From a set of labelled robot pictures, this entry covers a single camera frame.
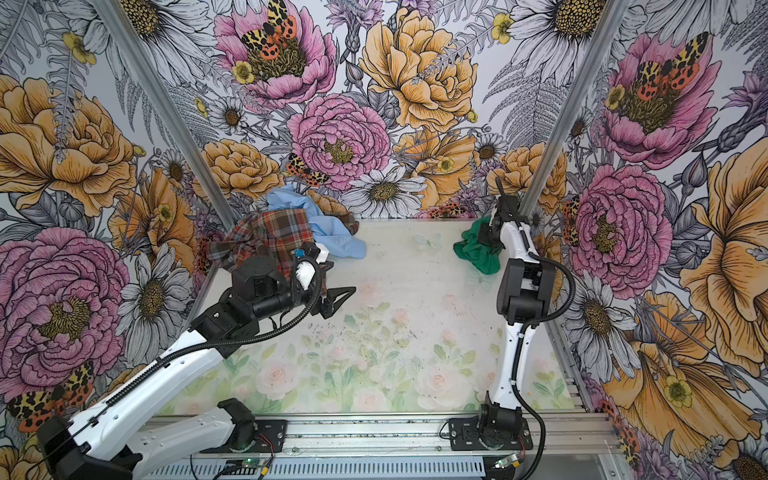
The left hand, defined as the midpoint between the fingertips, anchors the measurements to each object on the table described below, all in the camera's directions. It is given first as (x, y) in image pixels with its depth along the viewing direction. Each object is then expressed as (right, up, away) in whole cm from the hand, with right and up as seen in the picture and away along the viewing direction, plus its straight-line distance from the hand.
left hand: (340, 284), depth 69 cm
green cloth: (+37, +8, +31) cm, 49 cm away
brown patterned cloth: (-12, +25, +54) cm, 60 cm away
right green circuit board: (+38, -42, +2) cm, 57 cm away
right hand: (+44, +10, +35) cm, 57 cm away
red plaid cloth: (-27, +13, +34) cm, 45 cm away
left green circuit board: (-21, -42, +2) cm, 47 cm away
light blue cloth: (-10, +14, +42) cm, 46 cm away
